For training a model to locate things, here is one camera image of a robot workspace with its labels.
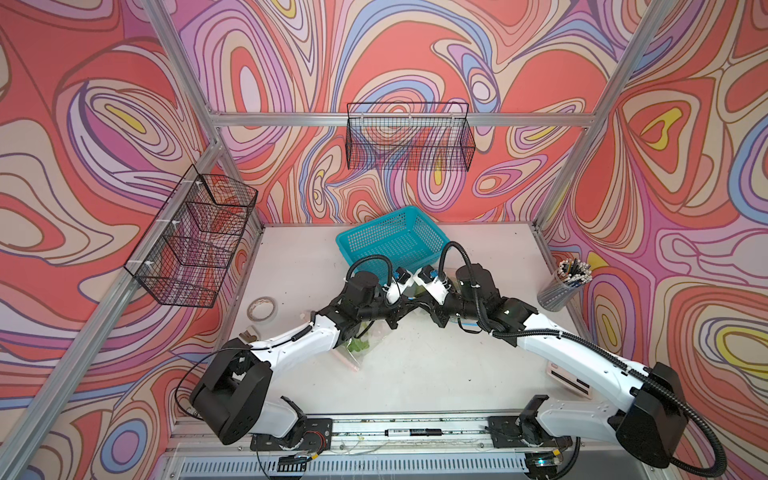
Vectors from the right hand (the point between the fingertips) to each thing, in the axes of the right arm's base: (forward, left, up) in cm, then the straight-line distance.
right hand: (419, 306), depth 76 cm
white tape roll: (+11, +50, -16) cm, 53 cm away
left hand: (+1, -1, -1) cm, 2 cm away
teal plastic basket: (+40, 0, -17) cm, 43 cm away
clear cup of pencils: (+9, -44, -2) cm, 45 cm away
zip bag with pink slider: (-6, +19, -15) cm, 25 cm away
